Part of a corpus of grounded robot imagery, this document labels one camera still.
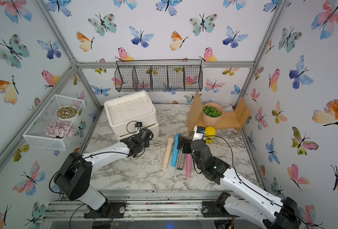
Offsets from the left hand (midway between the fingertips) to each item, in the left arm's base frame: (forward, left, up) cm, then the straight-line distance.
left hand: (144, 137), depth 91 cm
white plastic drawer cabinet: (+9, +11, +13) cm, 20 cm away
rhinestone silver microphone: (-12, -23, -6) cm, 26 cm away
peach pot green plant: (+10, -43, +10) cm, 45 cm away
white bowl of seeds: (0, +35, +24) cm, 42 cm away
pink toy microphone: (-16, -27, -8) cm, 32 cm away
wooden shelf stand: (+13, -58, 0) cm, 60 cm away
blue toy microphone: (-10, -19, -8) cm, 23 cm away
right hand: (-10, -25, +15) cm, 31 cm away
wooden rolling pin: (0, -16, -6) cm, 17 cm away
